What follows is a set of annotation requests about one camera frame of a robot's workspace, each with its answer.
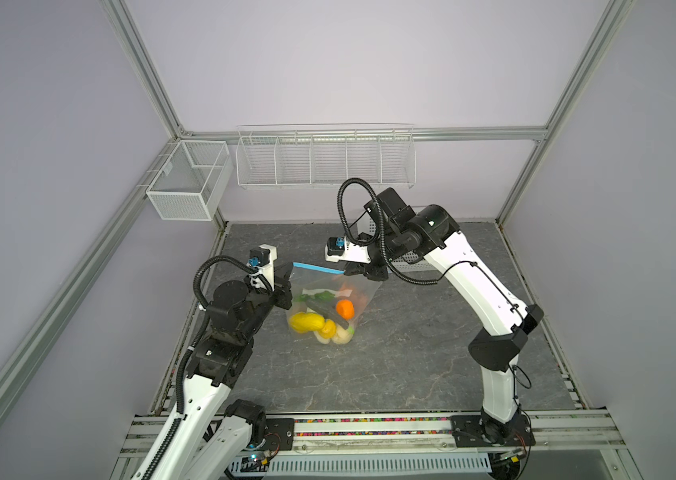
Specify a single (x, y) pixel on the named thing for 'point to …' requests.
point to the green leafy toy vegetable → (316, 294)
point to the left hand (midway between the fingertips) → (290, 267)
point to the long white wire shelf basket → (325, 155)
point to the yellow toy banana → (306, 322)
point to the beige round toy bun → (341, 336)
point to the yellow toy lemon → (329, 329)
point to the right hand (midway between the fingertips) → (350, 266)
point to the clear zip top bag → (354, 288)
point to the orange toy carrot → (345, 309)
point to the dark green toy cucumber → (326, 311)
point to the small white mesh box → (193, 181)
